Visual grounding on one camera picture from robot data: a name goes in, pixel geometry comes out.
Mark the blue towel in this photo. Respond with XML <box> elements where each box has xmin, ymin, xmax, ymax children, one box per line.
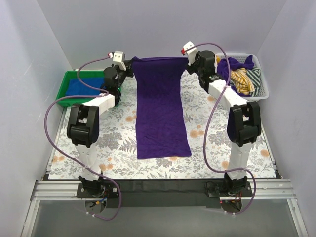
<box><xmin>65</xmin><ymin>78</ymin><xmax>103</xmax><ymax>96</ymax></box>

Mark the purple towel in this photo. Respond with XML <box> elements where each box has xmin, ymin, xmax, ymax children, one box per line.
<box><xmin>217</xmin><ymin>55</ymin><xmax>254</xmax><ymax>96</ymax></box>
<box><xmin>132</xmin><ymin>57</ymin><xmax>191</xmax><ymax>159</ymax></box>

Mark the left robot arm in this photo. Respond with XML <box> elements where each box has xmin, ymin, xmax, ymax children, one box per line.
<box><xmin>67</xmin><ymin>60</ymin><xmax>133</xmax><ymax>198</ymax></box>

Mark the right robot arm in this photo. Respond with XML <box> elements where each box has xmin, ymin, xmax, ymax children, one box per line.
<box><xmin>181</xmin><ymin>48</ymin><xmax>262</xmax><ymax>197</ymax></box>

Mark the yellow white striped towel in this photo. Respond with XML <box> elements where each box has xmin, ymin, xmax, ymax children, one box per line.
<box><xmin>231</xmin><ymin>68</ymin><xmax>255</xmax><ymax>95</ymax></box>

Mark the green plastic tray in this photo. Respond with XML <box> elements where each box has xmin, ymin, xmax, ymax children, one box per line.
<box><xmin>56</xmin><ymin>71</ymin><xmax>103</xmax><ymax>107</ymax></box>

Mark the green white striped towel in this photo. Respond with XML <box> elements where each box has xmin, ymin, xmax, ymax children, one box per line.
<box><xmin>246</xmin><ymin>67</ymin><xmax>261</xmax><ymax>97</ymax></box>

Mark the white plastic laundry basket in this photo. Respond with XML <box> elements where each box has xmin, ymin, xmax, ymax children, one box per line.
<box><xmin>216</xmin><ymin>53</ymin><xmax>269</xmax><ymax>101</ymax></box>

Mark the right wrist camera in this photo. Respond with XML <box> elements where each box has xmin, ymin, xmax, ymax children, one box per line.
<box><xmin>181</xmin><ymin>41</ymin><xmax>198</xmax><ymax>66</ymax></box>

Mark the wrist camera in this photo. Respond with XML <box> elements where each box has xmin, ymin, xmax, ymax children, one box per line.
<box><xmin>181</xmin><ymin>41</ymin><xmax>198</xmax><ymax>66</ymax></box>
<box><xmin>108</xmin><ymin>51</ymin><xmax>126</xmax><ymax>71</ymax></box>

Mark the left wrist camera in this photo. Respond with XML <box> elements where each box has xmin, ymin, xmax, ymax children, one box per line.
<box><xmin>108</xmin><ymin>51</ymin><xmax>126</xmax><ymax>71</ymax></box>

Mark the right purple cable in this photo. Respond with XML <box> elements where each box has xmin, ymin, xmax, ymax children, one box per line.
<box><xmin>192</xmin><ymin>43</ymin><xmax>257</xmax><ymax>215</ymax></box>

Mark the purple cable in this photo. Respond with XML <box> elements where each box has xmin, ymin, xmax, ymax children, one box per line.
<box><xmin>45</xmin><ymin>54</ymin><xmax>123</xmax><ymax>220</ymax></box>
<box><xmin>192</xmin><ymin>43</ymin><xmax>257</xmax><ymax>215</ymax></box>

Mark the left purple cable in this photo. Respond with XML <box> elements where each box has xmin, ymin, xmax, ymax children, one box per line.
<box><xmin>45</xmin><ymin>54</ymin><xmax>123</xmax><ymax>220</ymax></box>

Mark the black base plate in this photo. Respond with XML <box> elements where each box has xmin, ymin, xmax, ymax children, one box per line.
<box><xmin>76</xmin><ymin>179</ymin><xmax>247</xmax><ymax>210</ymax></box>

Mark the aluminium rail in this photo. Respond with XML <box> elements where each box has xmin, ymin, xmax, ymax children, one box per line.
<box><xmin>31</xmin><ymin>179</ymin><xmax>296</xmax><ymax>200</ymax></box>

